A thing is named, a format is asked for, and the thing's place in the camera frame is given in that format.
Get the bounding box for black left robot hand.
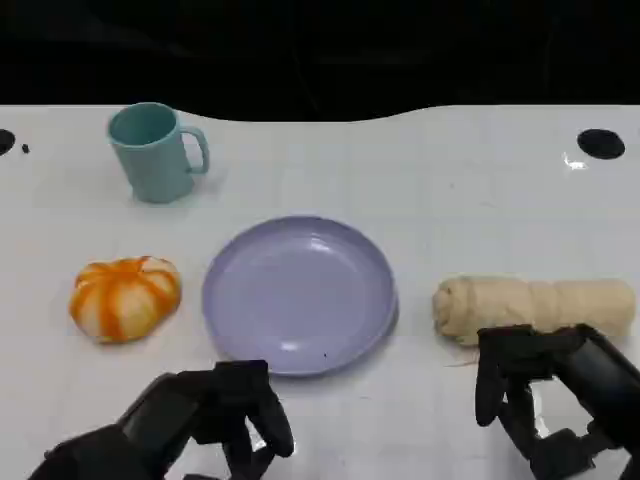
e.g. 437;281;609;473
118;359;296;480

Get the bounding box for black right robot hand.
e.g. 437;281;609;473
473;323;640;480

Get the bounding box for orange and white bread roll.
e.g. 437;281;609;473
68;255;183;345

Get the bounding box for lilac plate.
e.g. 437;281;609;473
201;215;400;379

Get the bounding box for pale green mug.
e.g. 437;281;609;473
106;101;211;205

